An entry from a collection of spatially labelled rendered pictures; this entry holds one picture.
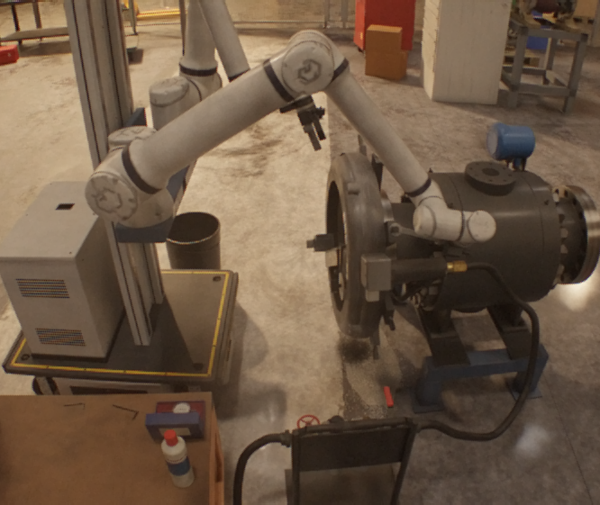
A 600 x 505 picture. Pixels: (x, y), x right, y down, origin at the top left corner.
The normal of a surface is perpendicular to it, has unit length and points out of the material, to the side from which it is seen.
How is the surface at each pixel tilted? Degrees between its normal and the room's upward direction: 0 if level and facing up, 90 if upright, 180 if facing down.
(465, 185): 8
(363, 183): 21
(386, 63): 90
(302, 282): 0
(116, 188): 92
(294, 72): 87
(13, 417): 0
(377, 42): 90
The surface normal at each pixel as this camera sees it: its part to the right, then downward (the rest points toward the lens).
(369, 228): 0.05, -0.15
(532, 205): 0.04, -0.40
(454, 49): -0.02, 0.58
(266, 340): 0.00, -0.82
